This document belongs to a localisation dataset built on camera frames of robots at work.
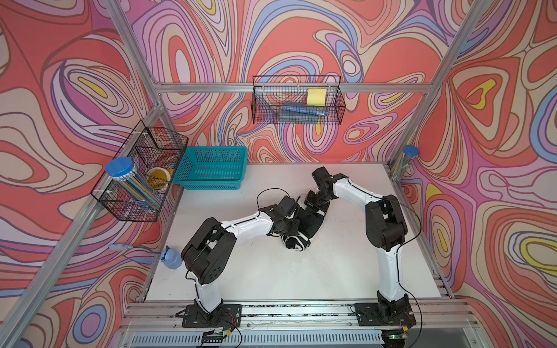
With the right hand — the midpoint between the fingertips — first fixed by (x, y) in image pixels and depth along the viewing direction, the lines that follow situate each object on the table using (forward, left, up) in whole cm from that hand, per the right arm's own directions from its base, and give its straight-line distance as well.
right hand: (306, 213), depth 96 cm
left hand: (-8, +4, +1) cm, 10 cm away
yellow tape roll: (0, +54, +28) cm, 61 cm away
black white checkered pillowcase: (-7, 0, +4) cm, 8 cm away
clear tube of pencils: (+25, -52, +12) cm, 59 cm away
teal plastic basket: (+33, +49, -2) cm, 59 cm away
